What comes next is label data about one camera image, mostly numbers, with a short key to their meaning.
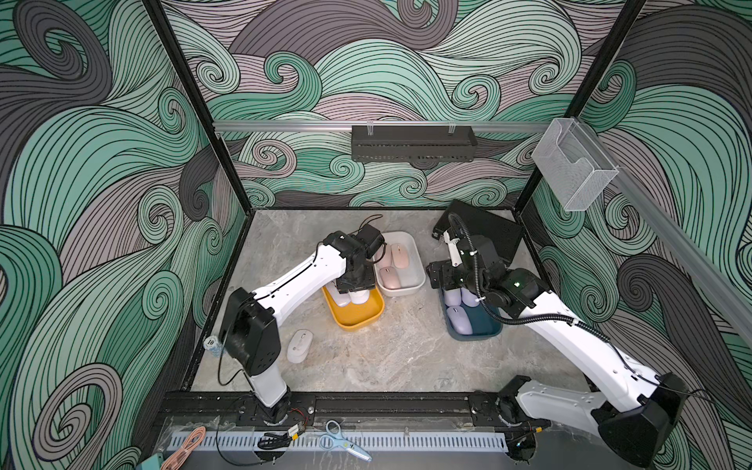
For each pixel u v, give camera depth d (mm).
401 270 995
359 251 579
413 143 960
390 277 972
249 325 440
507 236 1041
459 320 869
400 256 1037
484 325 857
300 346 822
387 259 1023
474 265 532
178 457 657
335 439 697
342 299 904
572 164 789
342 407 750
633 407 381
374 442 697
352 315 878
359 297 783
